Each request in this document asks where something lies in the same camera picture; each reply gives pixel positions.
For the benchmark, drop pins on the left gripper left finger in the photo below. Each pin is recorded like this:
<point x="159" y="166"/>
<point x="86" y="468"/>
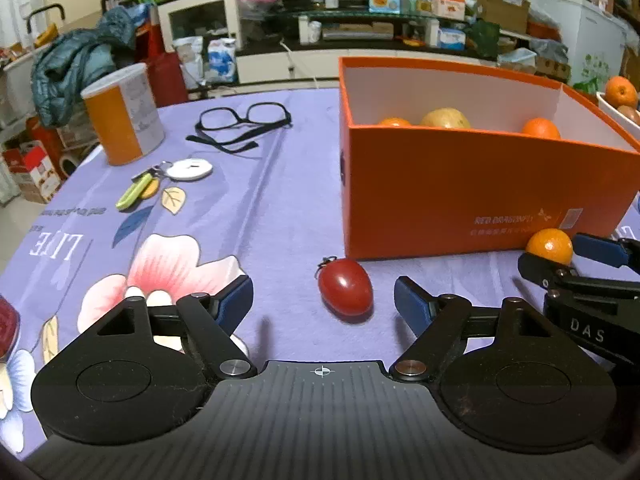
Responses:
<point x="139" y="371"/>

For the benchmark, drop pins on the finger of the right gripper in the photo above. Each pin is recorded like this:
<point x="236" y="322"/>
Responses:
<point x="543" y="272"/>
<point x="600" y="249"/>

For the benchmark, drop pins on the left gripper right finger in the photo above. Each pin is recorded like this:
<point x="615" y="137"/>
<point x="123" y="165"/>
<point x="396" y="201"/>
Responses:
<point x="505" y="376"/>

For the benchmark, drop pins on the small orange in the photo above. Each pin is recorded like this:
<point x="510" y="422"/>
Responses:
<point x="394" y="122"/>
<point x="551" y="244"/>

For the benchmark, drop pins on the red cherry tomato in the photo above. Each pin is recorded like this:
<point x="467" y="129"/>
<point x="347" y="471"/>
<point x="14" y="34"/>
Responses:
<point x="345" y="287"/>

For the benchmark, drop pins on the large orange in box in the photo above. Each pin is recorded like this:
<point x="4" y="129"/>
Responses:
<point x="541" y="128"/>

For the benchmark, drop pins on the white fruit bowl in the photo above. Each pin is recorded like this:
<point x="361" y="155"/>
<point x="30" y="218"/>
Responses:
<point x="629" y="125"/>

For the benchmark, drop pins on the orange cardboard box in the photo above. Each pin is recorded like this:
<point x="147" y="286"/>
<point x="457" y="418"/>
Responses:
<point x="422" y="191"/>

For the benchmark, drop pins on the orange atop bowl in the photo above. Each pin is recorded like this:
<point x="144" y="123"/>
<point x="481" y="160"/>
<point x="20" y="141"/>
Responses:
<point x="619" y="91"/>

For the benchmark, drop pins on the yellow pear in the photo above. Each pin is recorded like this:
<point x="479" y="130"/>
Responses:
<point x="446" y="117"/>

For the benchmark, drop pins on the white round tag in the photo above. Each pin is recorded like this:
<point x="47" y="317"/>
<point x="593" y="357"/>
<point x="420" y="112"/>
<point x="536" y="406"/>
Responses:
<point x="188" y="170"/>

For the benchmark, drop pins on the small orange behind finger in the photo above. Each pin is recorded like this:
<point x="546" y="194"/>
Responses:
<point x="394" y="122"/>

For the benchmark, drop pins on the purple floral tablecloth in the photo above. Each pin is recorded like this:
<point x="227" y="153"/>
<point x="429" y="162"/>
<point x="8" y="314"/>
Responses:
<point x="273" y="214"/>

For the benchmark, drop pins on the white chest freezer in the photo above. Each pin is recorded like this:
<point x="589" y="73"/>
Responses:
<point x="595" y="39"/>

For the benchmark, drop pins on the brown cardboard box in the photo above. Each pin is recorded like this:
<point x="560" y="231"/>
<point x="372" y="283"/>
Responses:
<point x="509" y="16"/>

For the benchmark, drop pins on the black eyeglasses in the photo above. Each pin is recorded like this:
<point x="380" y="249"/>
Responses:
<point x="233" y="133"/>

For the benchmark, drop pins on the orange white canister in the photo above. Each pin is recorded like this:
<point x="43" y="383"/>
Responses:
<point x="124" y="115"/>

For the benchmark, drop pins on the orange white carton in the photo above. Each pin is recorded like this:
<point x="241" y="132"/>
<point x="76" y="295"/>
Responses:
<point x="449" y="9"/>

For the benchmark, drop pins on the red gift bag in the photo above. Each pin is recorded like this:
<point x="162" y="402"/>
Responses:
<point x="164" y="70"/>

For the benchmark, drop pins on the teal down jacket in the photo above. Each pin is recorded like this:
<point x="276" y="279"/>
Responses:
<point x="75" y="60"/>

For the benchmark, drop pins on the white tv cabinet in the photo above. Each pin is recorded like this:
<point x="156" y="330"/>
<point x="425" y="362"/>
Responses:
<point x="292" y="65"/>

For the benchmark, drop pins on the white glass-door cabinet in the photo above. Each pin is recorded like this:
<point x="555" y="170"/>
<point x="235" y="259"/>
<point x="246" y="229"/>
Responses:
<point x="206" y="18"/>

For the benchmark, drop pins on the green yellow keychain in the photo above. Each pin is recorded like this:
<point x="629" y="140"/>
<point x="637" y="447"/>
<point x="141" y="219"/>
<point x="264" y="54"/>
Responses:
<point x="143" y="186"/>

